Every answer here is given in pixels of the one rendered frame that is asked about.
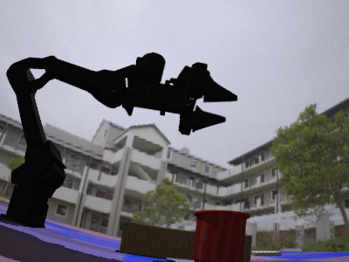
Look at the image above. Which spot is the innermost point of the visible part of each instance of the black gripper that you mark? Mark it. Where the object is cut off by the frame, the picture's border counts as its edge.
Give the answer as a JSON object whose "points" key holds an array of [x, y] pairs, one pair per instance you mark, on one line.
{"points": [[181, 100]]}

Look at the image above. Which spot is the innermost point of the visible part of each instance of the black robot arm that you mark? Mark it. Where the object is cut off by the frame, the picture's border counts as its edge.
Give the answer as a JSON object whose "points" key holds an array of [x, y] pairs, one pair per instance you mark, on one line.
{"points": [[43, 171]]}

